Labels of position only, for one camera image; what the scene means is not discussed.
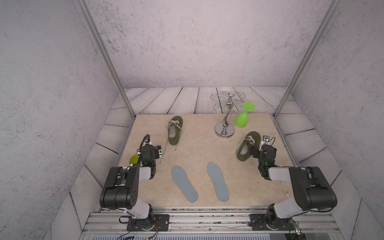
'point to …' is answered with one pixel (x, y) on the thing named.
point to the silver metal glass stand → (225, 130)
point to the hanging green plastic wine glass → (241, 118)
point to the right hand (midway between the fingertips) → (263, 144)
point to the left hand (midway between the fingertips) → (152, 146)
